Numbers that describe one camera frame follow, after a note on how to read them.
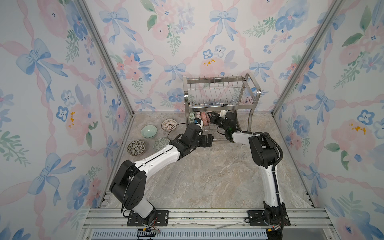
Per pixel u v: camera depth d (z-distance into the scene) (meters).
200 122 0.76
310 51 0.84
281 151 0.54
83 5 0.68
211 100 1.13
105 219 0.75
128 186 0.42
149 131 1.05
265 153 0.61
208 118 1.00
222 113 0.93
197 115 1.01
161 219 0.74
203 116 1.01
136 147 0.98
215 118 0.93
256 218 0.73
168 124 1.10
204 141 0.74
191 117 1.01
